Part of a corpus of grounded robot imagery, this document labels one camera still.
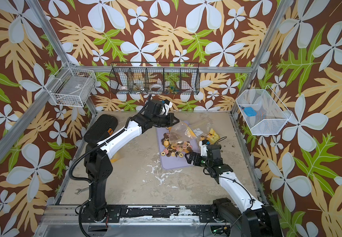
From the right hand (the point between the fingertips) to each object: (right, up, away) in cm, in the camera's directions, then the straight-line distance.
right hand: (190, 155), depth 85 cm
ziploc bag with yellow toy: (-2, +14, -1) cm, 15 cm away
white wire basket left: (-68, +40, +1) cm, 79 cm away
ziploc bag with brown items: (-6, +13, +6) cm, 15 cm away
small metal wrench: (-63, -19, -2) cm, 66 cm away
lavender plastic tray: (-13, -7, +10) cm, 18 cm away
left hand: (-6, +21, -4) cm, 22 cm away
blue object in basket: (+35, +26, +1) cm, 44 cm away
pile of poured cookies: (-7, +2, +11) cm, 13 cm away
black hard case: (-59, +16, +18) cm, 64 cm away
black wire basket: (-22, +49, +12) cm, 55 cm away
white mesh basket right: (+42, +23, -8) cm, 48 cm away
